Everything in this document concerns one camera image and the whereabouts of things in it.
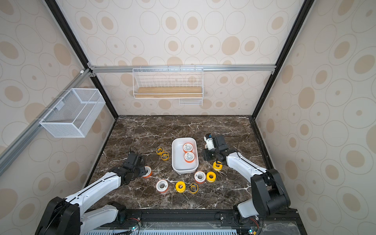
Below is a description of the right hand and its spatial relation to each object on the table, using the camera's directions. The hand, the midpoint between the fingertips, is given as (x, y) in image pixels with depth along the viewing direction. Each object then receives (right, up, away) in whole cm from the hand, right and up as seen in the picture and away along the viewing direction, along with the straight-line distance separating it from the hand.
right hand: (204, 153), depth 89 cm
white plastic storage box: (-15, -8, +3) cm, 18 cm away
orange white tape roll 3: (-33, -11, -2) cm, 35 cm away
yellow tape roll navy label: (-29, 0, +10) cm, 31 cm away
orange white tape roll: (-10, +2, +11) cm, 15 cm away
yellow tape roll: (-14, -20, -6) cm, 25 cm away
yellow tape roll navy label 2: (-25, -3, +7) cm, 26 cm away
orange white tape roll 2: (-9, -3, +5) cm, 11 cm away
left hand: (-36, -8, -2) cm, 37 cm away
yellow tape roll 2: (+4, -14, -3) cm, 14 cm away
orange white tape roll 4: (-25, -18, -5) cm, 31 cm away
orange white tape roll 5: (-3, -14, -2) cm, 14 cm away
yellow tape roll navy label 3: (-6, -19, -6) cm, 21 cm away
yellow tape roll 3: (+9, -8, +1) cm, 12 cm away
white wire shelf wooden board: (-17, +46, +9) cm, 50 cm away
